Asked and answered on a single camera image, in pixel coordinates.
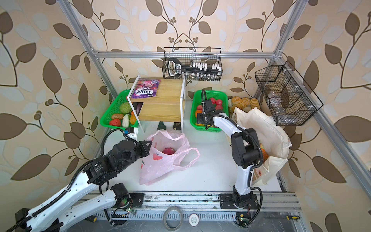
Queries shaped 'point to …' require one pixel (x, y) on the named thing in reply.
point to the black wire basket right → (290, 102)
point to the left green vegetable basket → (120, 114)
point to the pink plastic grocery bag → (158, 165)
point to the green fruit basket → (196, 100)
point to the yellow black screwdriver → (292, 217)
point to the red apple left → (199, 108)
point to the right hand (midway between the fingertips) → (201, 120)
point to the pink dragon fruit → (168, 151)
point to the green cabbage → (125, 108)
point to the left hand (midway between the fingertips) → (154, 142)
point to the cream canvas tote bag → (275, 141)
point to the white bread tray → (245, 104)
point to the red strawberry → (115, 123)
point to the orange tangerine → (198, 111)
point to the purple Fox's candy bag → (146, 88)
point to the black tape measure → (177, 125)
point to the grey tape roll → (172, 218)
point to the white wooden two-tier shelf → (168, 106)
